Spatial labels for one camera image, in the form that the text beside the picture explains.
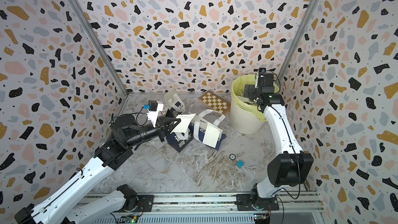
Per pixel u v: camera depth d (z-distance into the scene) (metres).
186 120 0.64
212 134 0.73
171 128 0.60
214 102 1.13
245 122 0.91
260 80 0.61
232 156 0.90
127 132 0.48
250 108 0.76
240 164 0.85
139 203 0.73
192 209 0.73
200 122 0.76
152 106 0.52
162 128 0.54
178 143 0.84
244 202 0.73
